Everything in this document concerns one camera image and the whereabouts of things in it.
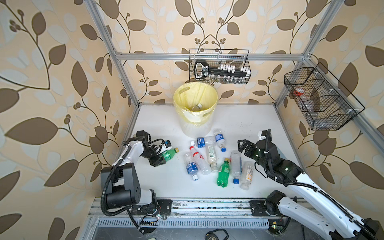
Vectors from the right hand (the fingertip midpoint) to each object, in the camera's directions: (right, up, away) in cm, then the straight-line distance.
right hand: (244, 144), depth 77 cm
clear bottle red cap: (-22, -11, +9) cm, 26 cm away
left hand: (-48, -9, +10) cm, 50 cm away
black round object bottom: (-18, -39, -11) cm, 44 cm away
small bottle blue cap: (-10, +1, +19) cm, 21 cm away
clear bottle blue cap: (-1, -15, +10) cm, 18 cm away
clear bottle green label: (-25, +21, +27) cm, 43 cm away
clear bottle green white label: (-16, -8, +10) cm, 20 cm away
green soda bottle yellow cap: (-41, -7, +7) cm, 42 cm away
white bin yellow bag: (-27, +25, +28) cm, 46 cm away
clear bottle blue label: (-27, -14, +6) cm, 31 cm away
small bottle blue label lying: (-20, -1, +17) cm, 26 cm away
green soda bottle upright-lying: (-10, -17, +4) cm, 20 cm away
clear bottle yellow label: (+3, -16, +4) cm, 17 cm away
